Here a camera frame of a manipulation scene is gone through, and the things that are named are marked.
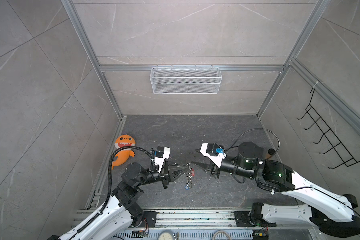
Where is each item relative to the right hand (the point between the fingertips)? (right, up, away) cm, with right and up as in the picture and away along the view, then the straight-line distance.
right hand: (195, 153), depth 54 cm
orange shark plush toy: (-43, +1, +40) cm, 58 cm away
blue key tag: (-2, -25, +31) cm, 40 cm away
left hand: (-3, -5, +1) cm, 6 cm away
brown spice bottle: (+51, -6, +38) cm, 64 cm away
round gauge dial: (-12, -39, +12) cm, 43 cm away
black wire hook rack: (+63, -2, +7) cm, 64 cm away
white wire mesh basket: (-3, +42, +47) cm, 63 cm away
